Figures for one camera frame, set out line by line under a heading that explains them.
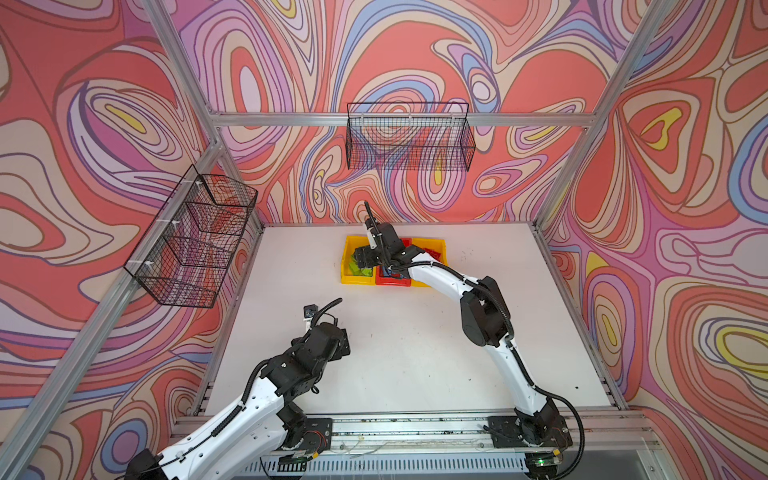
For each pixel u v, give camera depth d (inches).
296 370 22.6
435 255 41.2
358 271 40.0
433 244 41.5
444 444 28.7
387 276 39.6
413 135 37.7
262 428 23.4
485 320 23.7
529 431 25.6
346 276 40.4
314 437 28.5
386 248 30.2
